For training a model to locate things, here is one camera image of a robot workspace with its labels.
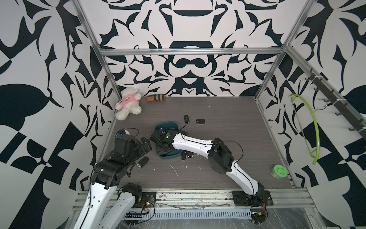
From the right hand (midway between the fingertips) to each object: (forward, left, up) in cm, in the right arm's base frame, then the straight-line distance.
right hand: (161, 148), depth 90 cm
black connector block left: (-35, +11, -4) cm, 37 cm away
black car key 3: (-8, +10, -2) cm, 13 cm away
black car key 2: (+21, -27, -2) cm, 34 cm away
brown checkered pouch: (+42, +7, +2) cm, 43 cm away
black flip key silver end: (-4, -14, -2) cm, 14 cm away
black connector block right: (-35, -51, -5) cm, 62 cm away
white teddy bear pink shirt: (+31, +25, +7) cm, 41 cm away
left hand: (-6, +6, +20) cm, 22 cm away
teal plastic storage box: (+16, -3, +1) cm, 16 cm away
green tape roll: (-15, -66, +1) cm, 68 cm away
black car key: (+22, -17, -1) cm, 28 cm away
